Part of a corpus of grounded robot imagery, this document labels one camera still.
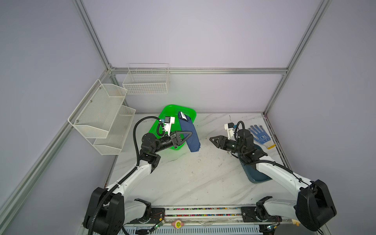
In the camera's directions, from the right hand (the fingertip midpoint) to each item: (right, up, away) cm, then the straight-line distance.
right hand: (211, 139), depth 78 cm
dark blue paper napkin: (-10, 0, -10) cm, 14 cm away
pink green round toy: (-17, -39, -11) cm, 44 cm away
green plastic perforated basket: (-26, +20, +36) cm, 49 cm away
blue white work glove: (+40, 0, +28) cm, 49 cm away
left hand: (-10, +4, -11) cm, 15 cm away
